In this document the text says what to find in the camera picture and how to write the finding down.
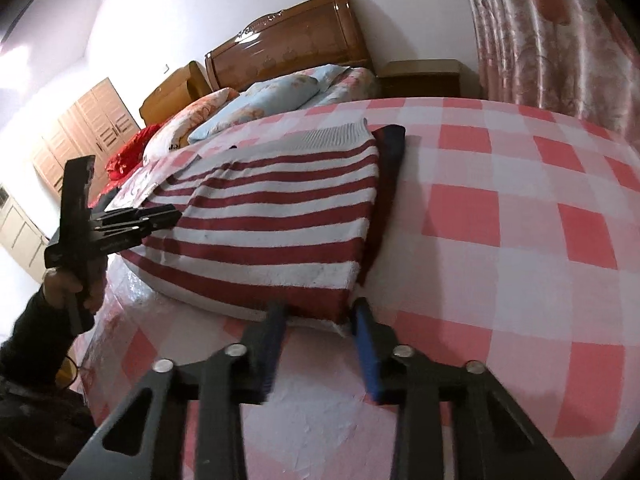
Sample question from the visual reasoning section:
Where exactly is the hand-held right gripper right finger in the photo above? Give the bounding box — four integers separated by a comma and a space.
350, 297, 576, 480

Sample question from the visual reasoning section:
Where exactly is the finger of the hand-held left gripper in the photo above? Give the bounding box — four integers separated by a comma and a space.
97, 222, 177, 256
91, 204, 183, 227

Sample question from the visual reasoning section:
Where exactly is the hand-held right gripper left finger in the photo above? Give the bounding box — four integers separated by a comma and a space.
62, 301, 288, 480

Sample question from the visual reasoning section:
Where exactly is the red white striped sweater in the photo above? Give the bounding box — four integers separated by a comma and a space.
120, 117, 407, 327

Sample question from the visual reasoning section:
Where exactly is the person's left forearm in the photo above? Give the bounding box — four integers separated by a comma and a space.
0, 290, 95, 386

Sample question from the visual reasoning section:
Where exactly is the person's left hand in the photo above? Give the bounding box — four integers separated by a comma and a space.
41, 266, 104, 319

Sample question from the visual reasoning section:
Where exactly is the cream panelled door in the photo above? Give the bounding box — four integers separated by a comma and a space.
0, 184, 52, 282

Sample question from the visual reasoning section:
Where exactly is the red floral bedding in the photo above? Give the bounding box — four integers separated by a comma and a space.
102, 124, 162, 197

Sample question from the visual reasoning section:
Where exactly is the light wooden wardrobe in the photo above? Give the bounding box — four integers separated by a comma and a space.
32, 77, 142, 197

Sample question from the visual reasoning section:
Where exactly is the pink floral pillow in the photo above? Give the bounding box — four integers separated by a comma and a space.
142, 87, 240, 167

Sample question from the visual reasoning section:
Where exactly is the small wooden headboard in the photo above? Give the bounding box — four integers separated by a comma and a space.
138, 61, 213, 128

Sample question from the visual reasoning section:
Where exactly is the light blue floral pillow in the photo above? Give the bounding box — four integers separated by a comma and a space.
187, 64, 351, 143

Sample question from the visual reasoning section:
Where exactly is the pink white checkered bed sheet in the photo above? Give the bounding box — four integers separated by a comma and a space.
80, 95, 640, 480

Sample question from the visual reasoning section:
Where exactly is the person's dark clothing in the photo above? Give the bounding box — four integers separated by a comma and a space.
0, 375, 103, 480

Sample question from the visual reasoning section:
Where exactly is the large wooden headboard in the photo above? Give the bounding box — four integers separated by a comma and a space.
204, 0, 375, 94

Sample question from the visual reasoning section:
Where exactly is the wooden nightstand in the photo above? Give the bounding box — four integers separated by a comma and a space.
376, 59, 462, 99

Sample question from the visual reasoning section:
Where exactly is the pink floral curtain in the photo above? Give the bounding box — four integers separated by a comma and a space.
459, 0, 640, 147

